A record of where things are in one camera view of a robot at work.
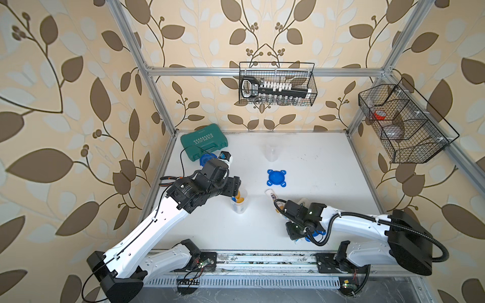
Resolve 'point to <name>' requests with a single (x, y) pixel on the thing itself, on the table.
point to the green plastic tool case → (206, 140)
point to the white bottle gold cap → (239, 199)
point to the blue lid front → (314, 233)
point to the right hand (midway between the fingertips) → (291, 234)
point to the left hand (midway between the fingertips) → (231, 179)
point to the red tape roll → (379, 115)
